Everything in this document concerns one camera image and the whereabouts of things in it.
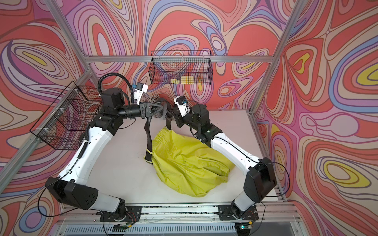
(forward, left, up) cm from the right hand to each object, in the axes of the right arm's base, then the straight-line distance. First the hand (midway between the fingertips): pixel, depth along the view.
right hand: (172, 113), depth 73 cm
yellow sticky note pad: (+28, -8, +1) cm, 29 cm away
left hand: (-6, +3, +8) cm, 11 cm away
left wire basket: (-4, +54, -1) cm, 54 cm away
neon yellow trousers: (-15, -7, -29) cm, 33 cm away
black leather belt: (-14, +12, -10) cm, 21 cm away
